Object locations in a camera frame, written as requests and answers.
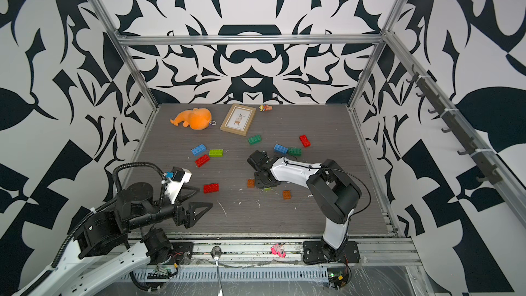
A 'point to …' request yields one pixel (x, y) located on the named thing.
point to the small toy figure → (265, 107)
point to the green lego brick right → (294, 151)
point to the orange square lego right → (287, 194)
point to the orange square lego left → (251, 183)
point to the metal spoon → (216, 253)
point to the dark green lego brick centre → (255, 140)
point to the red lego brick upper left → (201, 161)
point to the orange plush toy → (196, 118)
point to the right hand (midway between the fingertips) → (262, 179)
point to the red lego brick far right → (305, 141)
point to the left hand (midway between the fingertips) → (203, 193)
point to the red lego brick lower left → (211, 188)
